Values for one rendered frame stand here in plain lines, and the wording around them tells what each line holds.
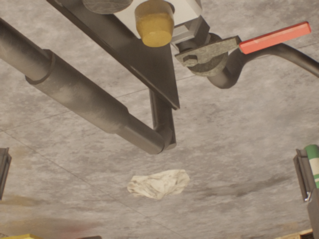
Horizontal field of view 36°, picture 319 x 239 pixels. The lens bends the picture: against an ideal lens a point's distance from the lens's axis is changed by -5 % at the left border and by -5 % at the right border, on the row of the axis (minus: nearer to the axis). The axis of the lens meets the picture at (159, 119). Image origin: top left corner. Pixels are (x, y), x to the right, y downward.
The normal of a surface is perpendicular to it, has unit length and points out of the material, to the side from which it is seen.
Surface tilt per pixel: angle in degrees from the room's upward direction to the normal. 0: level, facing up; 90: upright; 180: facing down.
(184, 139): 0
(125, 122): 52
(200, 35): 60
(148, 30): 73
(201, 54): 0
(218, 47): 0
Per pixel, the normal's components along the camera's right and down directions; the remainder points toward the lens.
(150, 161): 0.12, 0.90
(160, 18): 0.22, -0.16
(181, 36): -0.27, 0.28
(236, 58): 0.33, -0.82
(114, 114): 0.77, 0.33
